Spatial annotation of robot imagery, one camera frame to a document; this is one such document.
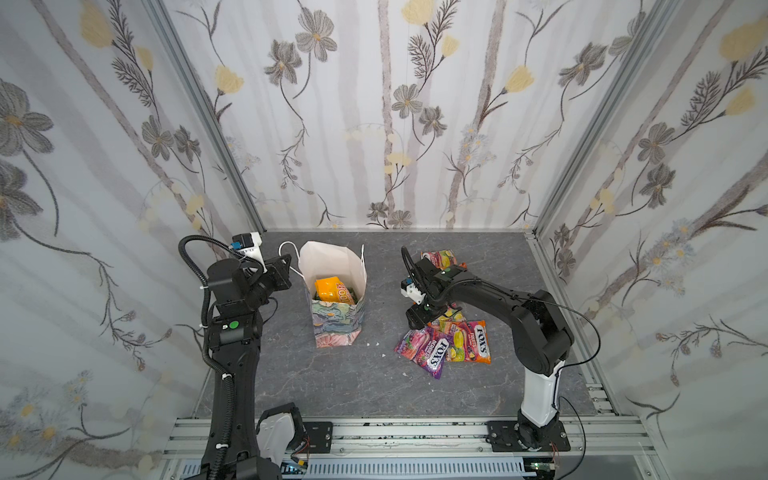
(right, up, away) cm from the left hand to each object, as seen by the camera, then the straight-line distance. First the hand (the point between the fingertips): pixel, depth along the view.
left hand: (285, 247), depth 71 cm
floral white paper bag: (+10, -20, +9) cm, 25 cm away
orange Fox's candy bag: (+49, -28, +18) cm, 59 cm away
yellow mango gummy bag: (+9, -11, +12) cm, 18 cm away
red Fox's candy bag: (+45, -3, +37) cm, 58 cm away
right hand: (+32, -19, +19) cm, 42 cm away
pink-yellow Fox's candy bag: (+43, -23, +22) cm, 54 cm away
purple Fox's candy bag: (+36, -29, +16) cm, 48 cm away
